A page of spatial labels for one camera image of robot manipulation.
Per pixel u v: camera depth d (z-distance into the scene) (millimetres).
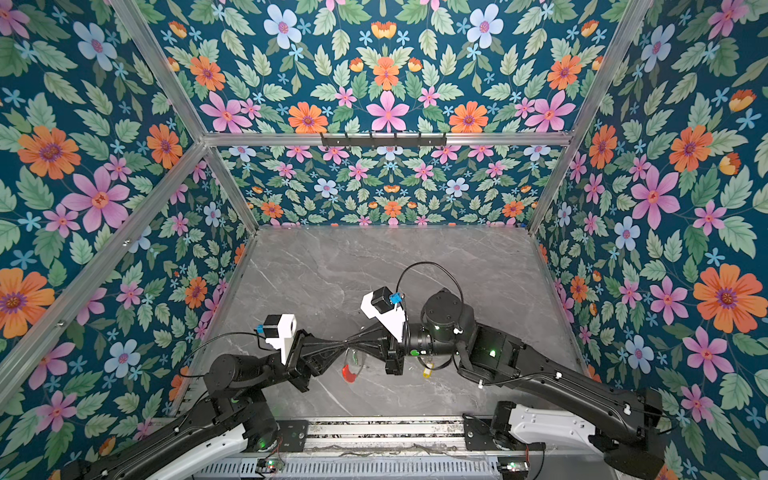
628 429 390
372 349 523
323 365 539
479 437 735
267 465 704
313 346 529
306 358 515
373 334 504
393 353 458
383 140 926
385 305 443
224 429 533
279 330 481
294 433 736
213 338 933
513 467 704
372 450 720
